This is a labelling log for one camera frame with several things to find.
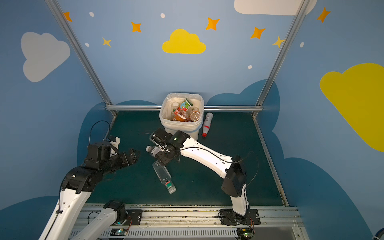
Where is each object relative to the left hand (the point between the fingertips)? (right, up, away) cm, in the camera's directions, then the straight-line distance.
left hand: (134, 154), depth 70 cm
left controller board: (-8, -38, +1) cm, 39 cm away
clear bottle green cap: (+12, -16, +15) cm, 25 cm away
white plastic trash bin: (+22, +22, +16) cm, 35 cm away
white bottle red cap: (+39, +16, +38) cm, 56 cm away
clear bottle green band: (+17, +27, +22) cm, 39 cm away
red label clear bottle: (+23, +27, +18) cm, 40 cm away
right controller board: (+53, -39, +1) cm, 66 cm away
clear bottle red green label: (+29, +21, +10) cm, 37 cm away
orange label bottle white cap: (+20, +18, +13) cm, 30 cm away
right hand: (+14, -2, +6) cm, 15 cm away
